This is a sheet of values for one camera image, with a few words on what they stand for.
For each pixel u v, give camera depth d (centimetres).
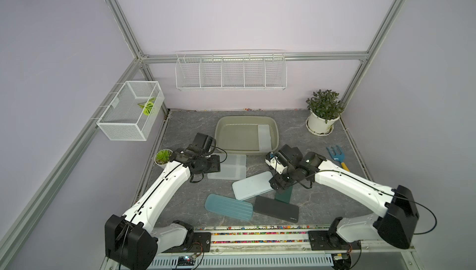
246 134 108
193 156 54
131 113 83
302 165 56
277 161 64
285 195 85
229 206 83
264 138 106
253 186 88
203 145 62
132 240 38
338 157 97
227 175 90
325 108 96
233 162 96
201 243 72
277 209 81
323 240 74
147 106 81
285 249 73
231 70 99
